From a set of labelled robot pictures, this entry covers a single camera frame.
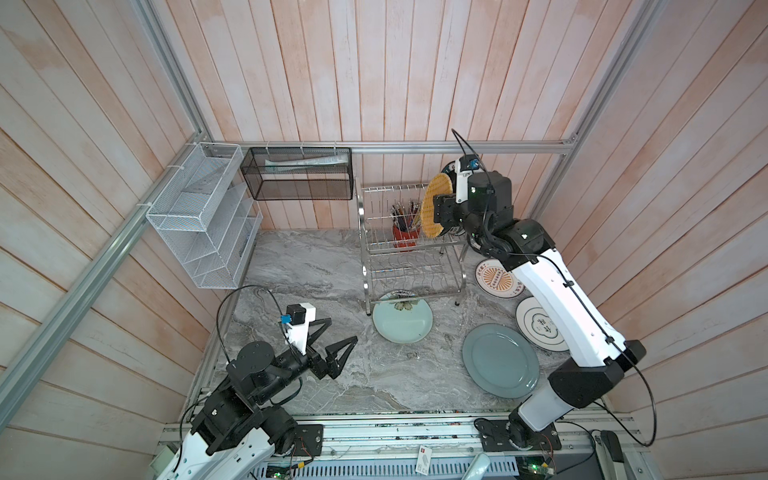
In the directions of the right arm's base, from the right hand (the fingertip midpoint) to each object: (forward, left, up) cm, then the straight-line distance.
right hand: (446, 196), depth 69 cm
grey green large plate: (-23, -20, -42) cm, 52 cm away
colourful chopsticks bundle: (+25, +7, -30) cm, 40 cm away
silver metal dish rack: (+11, +9, -39) cm, 41 cm away
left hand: (-29, +23, -15) cm, 40 cm away
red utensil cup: (-1, +9, -15) cm, 17 cm away
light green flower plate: (-11, +8, -42) cm, 45 cm away
